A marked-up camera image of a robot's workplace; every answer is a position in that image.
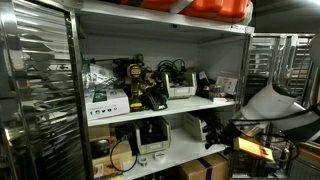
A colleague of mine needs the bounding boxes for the black multi USB charging cable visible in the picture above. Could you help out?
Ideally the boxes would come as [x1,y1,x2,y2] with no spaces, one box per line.
[203,134,215,151]

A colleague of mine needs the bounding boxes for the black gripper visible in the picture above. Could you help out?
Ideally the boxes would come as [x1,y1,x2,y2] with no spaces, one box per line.
[207,125,242,150]

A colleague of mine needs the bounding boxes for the dark long-handled tool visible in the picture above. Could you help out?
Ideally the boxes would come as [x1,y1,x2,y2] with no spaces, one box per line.
[89,53,145,67]

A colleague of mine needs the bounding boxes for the white flat carton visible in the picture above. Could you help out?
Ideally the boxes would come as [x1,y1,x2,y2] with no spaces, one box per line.
[214,74,240,96]

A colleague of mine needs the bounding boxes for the orange booklet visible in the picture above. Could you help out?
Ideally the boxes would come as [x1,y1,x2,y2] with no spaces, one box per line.
[93,159,125,179]

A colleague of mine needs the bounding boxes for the steel wire rack trolley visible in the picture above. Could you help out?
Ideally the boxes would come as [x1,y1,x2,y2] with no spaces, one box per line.
[229,32,317,180]

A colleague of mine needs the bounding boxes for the black rounded gadget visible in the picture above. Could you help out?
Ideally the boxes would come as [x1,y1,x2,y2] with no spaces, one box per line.
[89,138,112,160]

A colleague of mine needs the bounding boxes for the brass metal fitting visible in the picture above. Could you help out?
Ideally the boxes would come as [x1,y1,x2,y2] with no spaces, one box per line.
[141,77,158,94]

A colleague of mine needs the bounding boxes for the small brown cardboard box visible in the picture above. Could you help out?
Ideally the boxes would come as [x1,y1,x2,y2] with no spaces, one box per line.
[88,123,112,141]

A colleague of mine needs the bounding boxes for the metal shelving unit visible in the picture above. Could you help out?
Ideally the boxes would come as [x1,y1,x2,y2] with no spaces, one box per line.
[64,0,256,180]

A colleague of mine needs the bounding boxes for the yellow black cordless drill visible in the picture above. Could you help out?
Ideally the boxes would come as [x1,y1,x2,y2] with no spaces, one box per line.
[123,62,158,113]

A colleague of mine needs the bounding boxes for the black coiled cables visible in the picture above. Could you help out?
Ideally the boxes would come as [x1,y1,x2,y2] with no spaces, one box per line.
[156,58,188,83]

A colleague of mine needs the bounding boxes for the thin black cable loop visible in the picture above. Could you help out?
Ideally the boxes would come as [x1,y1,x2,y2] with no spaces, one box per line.
[109,132,139,173]

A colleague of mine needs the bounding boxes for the small white plastic packet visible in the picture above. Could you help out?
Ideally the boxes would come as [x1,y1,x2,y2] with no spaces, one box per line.
[212,96,229,103]

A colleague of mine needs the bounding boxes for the black tangled cords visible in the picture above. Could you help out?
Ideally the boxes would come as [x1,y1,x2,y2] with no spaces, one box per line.
[141,119,168,144]
[196,111,228,134]

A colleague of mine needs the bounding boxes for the orange plastic case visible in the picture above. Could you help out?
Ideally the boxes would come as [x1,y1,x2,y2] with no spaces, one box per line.
[179,0,253,25]

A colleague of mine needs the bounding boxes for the black power brick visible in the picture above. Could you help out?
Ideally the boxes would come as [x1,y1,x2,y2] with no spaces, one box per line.
[113,123,135,141]

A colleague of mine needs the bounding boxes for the clear plastic bag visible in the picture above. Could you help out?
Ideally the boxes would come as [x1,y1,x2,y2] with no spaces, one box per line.
[81,63,119,92]

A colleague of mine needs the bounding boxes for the white printed cardboard box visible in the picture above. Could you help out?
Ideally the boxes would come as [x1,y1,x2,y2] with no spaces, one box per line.
[84,87,132,122]

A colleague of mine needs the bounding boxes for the steel wire rack left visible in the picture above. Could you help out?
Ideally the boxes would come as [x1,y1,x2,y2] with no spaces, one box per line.
[0,0,88,180]

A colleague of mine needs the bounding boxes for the amber taped wrist box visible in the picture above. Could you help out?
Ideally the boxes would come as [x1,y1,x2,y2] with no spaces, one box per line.
[232,135,276,163]

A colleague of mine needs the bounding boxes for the gray bin with white label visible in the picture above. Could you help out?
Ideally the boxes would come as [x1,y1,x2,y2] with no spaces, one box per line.
[162,70,198,100]

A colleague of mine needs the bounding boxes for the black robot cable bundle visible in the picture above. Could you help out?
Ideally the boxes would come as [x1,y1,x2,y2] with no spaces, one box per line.
[229,105,320,165]

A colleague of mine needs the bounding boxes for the white tape roll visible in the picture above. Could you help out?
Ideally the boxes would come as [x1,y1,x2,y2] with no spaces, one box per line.
[153,150,168,164]

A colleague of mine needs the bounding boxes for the gray plastic storage bin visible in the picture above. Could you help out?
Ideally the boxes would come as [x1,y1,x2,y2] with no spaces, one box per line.
[182,112,210,142]
[132,117,173,155]

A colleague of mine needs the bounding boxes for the small gray tape roll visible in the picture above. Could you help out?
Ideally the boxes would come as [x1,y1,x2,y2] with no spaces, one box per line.
[137,155,150,167]

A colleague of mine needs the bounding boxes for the black battery charger dock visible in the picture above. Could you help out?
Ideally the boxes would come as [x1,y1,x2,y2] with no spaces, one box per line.
[143,90,169,112]

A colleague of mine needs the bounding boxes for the cardboard box with blue tape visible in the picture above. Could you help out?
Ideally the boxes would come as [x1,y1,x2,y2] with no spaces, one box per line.
[175,153,230,180]

